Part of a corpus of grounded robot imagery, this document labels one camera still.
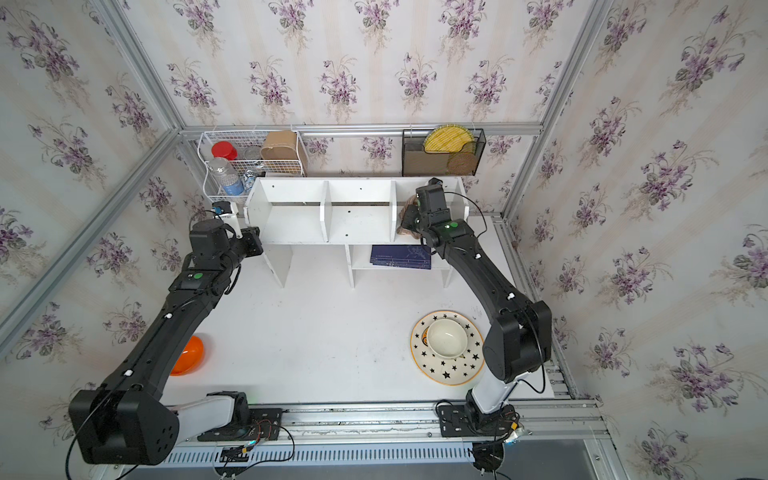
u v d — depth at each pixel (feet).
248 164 3.05
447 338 2.80
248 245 2.29
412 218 2.44
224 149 3.03
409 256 2.96
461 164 3.20
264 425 2.36
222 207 2.16
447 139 3.11
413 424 2.46
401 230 2.61
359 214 2.89
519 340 1.44
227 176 2.89
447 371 2.64
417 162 3.31
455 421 2.40
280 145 2.90
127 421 1.24
